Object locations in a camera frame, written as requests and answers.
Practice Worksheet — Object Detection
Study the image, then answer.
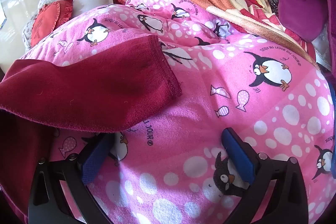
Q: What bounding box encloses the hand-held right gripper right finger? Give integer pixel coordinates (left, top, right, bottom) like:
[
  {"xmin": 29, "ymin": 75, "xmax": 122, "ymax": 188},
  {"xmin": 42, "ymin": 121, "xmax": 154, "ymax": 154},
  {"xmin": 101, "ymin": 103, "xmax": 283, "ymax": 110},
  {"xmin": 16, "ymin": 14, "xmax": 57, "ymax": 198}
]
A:
[{"xmin": 221, "ymin": 128, "xmax": 313, "ymax": 224}]

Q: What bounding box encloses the dark red fleece garment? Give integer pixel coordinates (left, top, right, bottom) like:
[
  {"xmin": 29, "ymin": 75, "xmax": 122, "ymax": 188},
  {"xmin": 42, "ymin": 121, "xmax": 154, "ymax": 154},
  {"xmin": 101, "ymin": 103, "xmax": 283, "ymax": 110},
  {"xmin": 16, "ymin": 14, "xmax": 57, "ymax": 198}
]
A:
[{"xmin": 0, "ymin": 35, "xmax": 182, "ymax": 224}]

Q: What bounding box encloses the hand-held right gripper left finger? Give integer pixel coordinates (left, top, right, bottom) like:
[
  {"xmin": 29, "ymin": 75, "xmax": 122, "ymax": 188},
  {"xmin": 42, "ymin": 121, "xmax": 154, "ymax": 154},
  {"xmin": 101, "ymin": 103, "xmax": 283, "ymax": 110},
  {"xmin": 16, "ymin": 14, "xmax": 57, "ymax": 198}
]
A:
[{"xmin": 28, "ymin": 132, "xmax": 116, "ymax": 224}]

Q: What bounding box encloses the pink penguin printed blanket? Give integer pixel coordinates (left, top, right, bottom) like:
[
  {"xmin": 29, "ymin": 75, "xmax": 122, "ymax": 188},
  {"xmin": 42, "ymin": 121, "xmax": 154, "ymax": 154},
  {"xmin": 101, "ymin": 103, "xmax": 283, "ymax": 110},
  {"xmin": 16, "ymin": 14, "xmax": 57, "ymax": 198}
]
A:
[{"xmin": 20, "ymin": 0, "xmax": 336, "ymax": 224}]

